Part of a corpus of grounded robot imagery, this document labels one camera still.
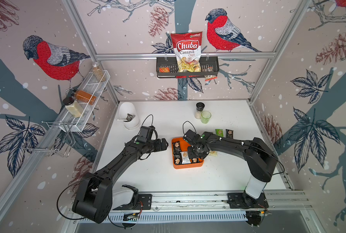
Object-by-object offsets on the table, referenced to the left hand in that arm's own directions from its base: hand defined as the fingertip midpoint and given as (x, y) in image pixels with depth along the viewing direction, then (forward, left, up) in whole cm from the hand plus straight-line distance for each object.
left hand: (164, 142), depth 86 cm
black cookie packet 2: (+1, -7, -7) cm, 10 cm away
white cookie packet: (-7, -12, -6) cm, 16 cm away
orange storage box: (+1, -12, -9) cm, 15 cm away
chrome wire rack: (-11, +44, +25) cm, 51 cm away
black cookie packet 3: (-7, -8, -6) cm, 12 cm away
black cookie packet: (+11, -44, -8) cm, 46 cm away
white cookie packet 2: (-7, -18, -8) cm, 21 cm away
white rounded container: (+25, +29, -3) cm, 38 cm away
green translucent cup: (+26, -29, -7) cm, 39 cm away
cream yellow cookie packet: (-3, -31, -9) cm, 32 cm away
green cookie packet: (+13, -38, -9) cm, 41 cm away
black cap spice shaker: (+28, -24, +1) cm, 37 cm away
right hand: (-5, -17, -7) cm, 19 cm away
